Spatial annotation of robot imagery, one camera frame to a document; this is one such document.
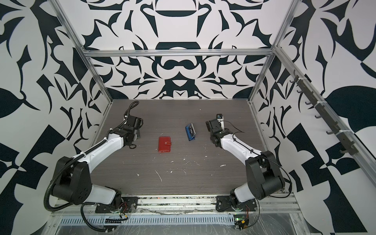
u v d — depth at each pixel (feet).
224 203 2.44
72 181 1.39
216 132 2.26
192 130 3.19
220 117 2.62
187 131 3.32
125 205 2.39
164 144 3.08
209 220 2.34
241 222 2.32
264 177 1.43
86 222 2.24
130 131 2.25
